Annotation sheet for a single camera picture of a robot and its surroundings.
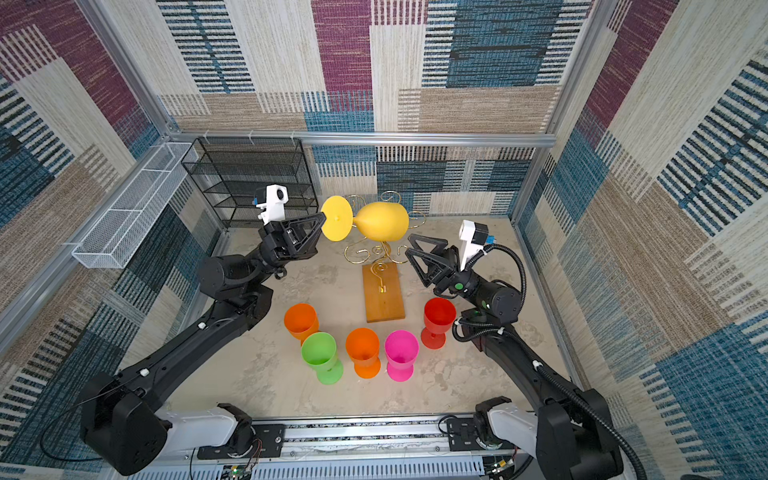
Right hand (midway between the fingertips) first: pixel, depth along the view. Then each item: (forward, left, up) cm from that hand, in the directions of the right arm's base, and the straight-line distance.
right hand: (405, 249), depth 58 cm
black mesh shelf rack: (+54, +58, -19) cm, 82 cm away
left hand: (-3, +14, +10) cm, 17 cm away
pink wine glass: (-8, +1, -28) cm, 29 cm away
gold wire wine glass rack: (+15, +5, -40) cm, 43 cm away
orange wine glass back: (-6, +11, -31) cm, 33 cm away
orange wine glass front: (+1, +27, -29) cm, 40 cm away
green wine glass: (-7, +22, -32) cm, 40 cm away
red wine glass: (-1, -9, -27) cm, 28 cm away
